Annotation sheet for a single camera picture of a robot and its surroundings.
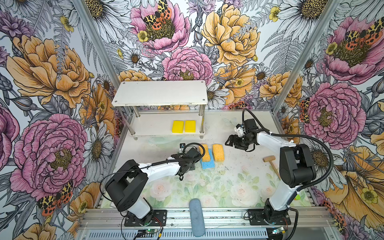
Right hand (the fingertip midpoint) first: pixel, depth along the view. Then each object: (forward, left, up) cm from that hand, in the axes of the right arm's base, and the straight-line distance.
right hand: (231, 148), depth 93 cm
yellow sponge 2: (+16, +33, +3) cm, 37 cm away
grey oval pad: (-38, +21, -2) cm, 43 cm away
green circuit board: (-40, +43, -6) cm, 59 cm away
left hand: (-9, +29, -3) cm, 30 cm away
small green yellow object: (-28, -30, -4) cm, 41 cm away
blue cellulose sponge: (-9, +14, -3) cm, 17 cm away
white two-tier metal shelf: (+45, +60, -6) cm, 75 cm away
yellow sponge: (+18, +25, +1) cm, 30 cm away
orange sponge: (-1, +7, -3) cm, 8 cm away
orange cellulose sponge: (-5, +16, 0) cm, 16 cm away
